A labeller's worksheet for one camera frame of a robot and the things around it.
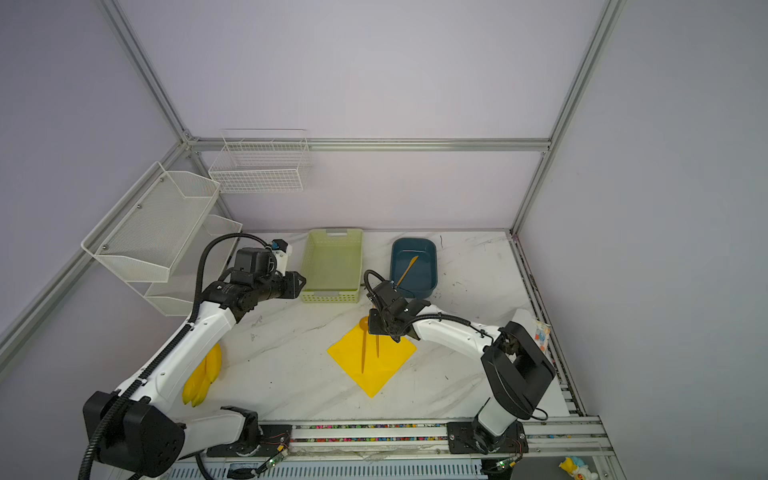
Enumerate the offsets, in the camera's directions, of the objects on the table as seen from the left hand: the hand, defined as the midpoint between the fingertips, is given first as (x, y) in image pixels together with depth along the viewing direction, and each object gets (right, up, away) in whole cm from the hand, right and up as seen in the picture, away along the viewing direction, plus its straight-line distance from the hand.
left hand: (298, 282), depth 80 cm
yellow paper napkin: (+22, -25, +5) cm, 34 cm away
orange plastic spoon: (+17, -15, +13) cm, 26 cm away
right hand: (+19, -13, +5) cm, 24 cm away
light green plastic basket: (+3, +2, +31) cm, 32 cm away
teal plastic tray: (+36, -1, +24) cm, 44 cm away
